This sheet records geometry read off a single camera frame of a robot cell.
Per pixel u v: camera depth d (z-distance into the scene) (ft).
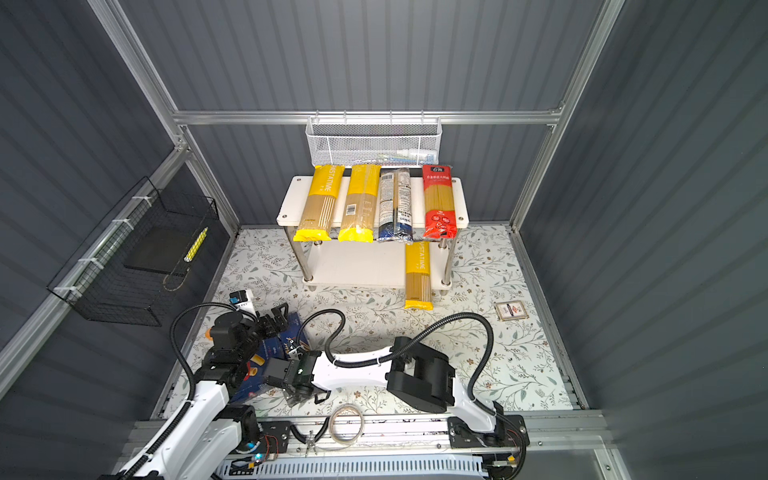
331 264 3.30
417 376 1.69
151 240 2.54
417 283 3.06
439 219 2.28
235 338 2.10
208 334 2.00
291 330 2.96
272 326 2.47
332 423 2.53
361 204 2.47
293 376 2.02
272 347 2.69
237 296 2.37
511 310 3.09
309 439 2.41
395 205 2.46
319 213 2.37
